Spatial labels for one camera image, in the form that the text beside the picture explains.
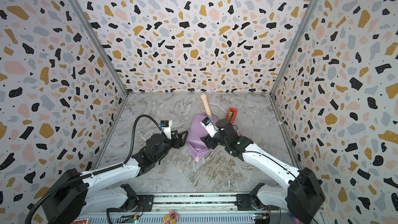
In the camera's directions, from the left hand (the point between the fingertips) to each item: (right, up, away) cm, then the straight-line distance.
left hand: (183, 129), depth 80 cm
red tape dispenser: (+28, +6, +21) cm, 35 cm away
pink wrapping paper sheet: (+6, -3, +14) cm, 15 cm away
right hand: (+11, -1, -1) cm, 11 cm away
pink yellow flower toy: (-4, -38, -12) cm, 40 cm away
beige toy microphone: (+10, +17, +36) cm, 41 cm away
